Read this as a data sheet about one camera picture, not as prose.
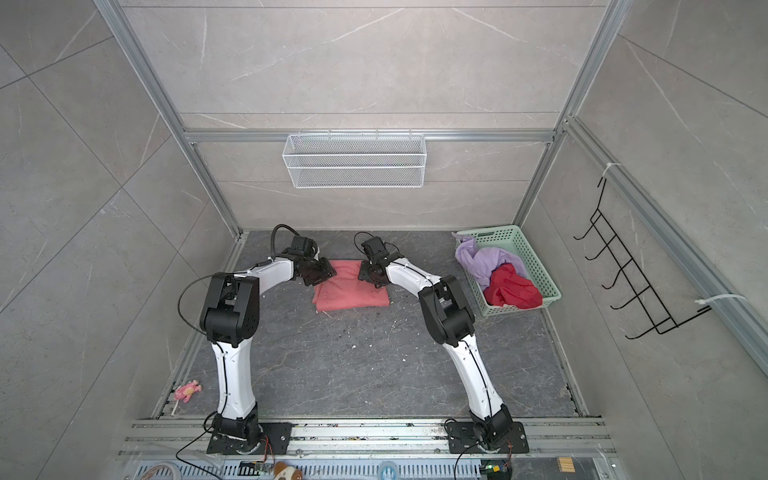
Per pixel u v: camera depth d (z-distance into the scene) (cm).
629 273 68
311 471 70
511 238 114
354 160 101
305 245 86
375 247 86
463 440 73
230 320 57
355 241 117
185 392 79
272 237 83
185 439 75
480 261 96
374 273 78
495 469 70
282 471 67
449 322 60
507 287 87
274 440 73
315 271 93
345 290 98
